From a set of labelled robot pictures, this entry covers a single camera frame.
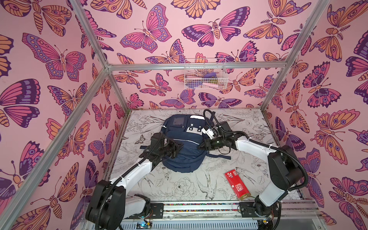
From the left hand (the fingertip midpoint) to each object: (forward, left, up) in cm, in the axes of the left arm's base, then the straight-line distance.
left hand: (186, 142), depth 82 cm
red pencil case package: (-20, -30, -17) cm, 40 cm away
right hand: (0, -8, -5) cm, 10 cm away
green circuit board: (-38, +19, -18) cm, 46 cm away
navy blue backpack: (+16, -1, -9) cm, 19 cm away
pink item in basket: (+28, -18, +18) cm, 38 cm away
